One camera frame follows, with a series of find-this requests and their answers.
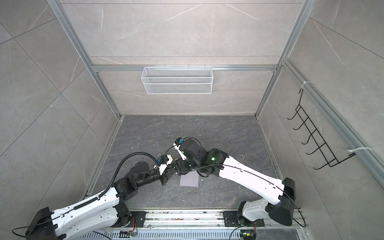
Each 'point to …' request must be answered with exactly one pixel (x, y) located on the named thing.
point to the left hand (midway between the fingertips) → (177, 163)
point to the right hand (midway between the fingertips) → (179, 162)
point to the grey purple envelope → (191, 179)
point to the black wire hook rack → (313, 134)
